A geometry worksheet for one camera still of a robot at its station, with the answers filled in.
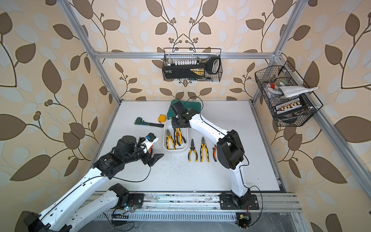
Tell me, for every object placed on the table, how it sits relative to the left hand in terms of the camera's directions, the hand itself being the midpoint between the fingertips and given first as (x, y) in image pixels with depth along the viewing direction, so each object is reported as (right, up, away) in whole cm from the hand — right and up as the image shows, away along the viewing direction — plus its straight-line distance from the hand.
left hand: (157, 147), depth 74 cm
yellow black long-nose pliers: (+19, -5, +19) cm, 27 cm away
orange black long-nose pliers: (+33, -8, +17) cm, 38 cm away
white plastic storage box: (+1, +10, +28) cm, 29 cm away
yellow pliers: (+9, +5, +17) cm, 20 cm away
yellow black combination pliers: (+26, -3, +19) cm, 33 cm away
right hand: (+8, +12, +16) cm, 22 cm away
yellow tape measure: (-5, +14, +34) cm, 37 cm away
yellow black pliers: (+2, +5, +25) cm, 26 cm away
